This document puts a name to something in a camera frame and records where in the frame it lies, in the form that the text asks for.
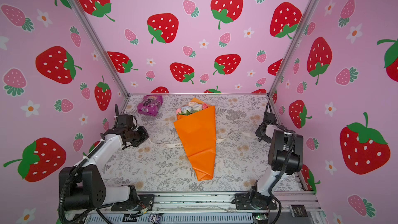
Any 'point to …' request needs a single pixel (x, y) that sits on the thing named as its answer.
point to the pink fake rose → (204, 106)
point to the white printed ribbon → (170, 144)
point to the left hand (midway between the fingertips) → (149, 134)
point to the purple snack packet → (150, 104)
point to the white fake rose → (185, 110)
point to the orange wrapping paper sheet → (198, 132)
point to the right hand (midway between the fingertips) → (264, 134)
